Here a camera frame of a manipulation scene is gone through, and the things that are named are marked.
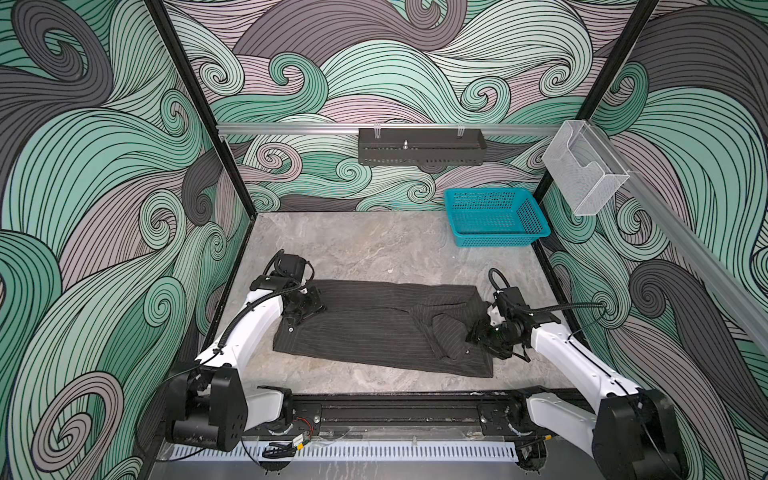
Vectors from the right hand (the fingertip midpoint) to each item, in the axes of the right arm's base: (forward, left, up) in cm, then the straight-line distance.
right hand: (474, 341), depth 84 cm
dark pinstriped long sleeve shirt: (+4, +15, +1) cm, 16 cm away
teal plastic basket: (+52, -19, -2) cm, 55 cm away
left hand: (+7, +44, +7) cm, 45 cm away
